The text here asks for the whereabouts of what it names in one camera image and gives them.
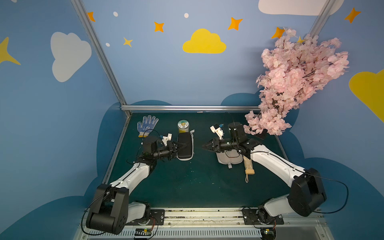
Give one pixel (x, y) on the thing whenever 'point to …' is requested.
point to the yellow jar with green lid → (183, 126)
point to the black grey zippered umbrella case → (186, 152)
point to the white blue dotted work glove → (147, 126)
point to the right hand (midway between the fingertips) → (205, 146)
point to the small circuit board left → (143, 232)
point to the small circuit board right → (267, 232)
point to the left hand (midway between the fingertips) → (187, 146)
